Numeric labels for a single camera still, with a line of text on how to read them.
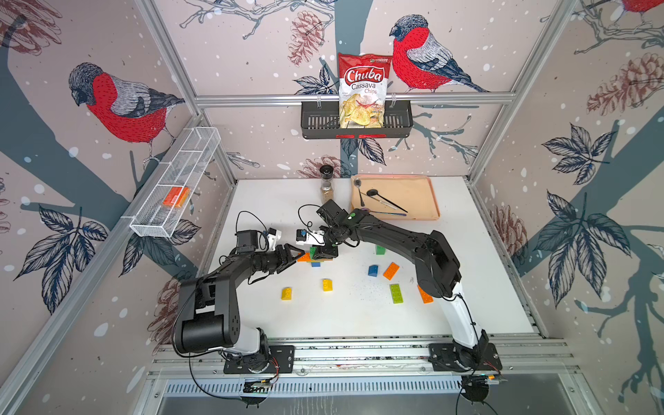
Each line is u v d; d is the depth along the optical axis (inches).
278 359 28.7
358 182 46.6
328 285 34.3
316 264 36.0
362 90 33.6
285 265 33.0
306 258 35.2
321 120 37.3
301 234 29.9
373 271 35.5
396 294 33.6
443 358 28.7
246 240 29.5
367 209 43.3
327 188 41.2
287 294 33.0
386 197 44.9
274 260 31.8
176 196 28.6
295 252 33.2
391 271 35.9
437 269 21.3
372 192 45.2
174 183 31.1
